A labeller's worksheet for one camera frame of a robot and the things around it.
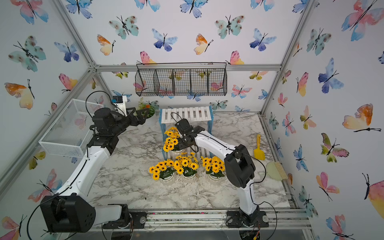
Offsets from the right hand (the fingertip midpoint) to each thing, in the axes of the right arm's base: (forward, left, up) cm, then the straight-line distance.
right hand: (182, 141), depth 89 cm
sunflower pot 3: (-16, -4, +4) cm, 17 cm away
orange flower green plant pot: (+35, +28, -6) cm, 46 cm away
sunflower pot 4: (-17, -18, +4) cm, 25 cm away
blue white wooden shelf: (+7, -11, +15) cm, 20 cm away
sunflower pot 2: (-18, +7, -1) cm, 19 cm away
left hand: (+4, +18, +23) cm, 30 cm away
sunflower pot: (-8, +4, +9) cm, 13 cm away
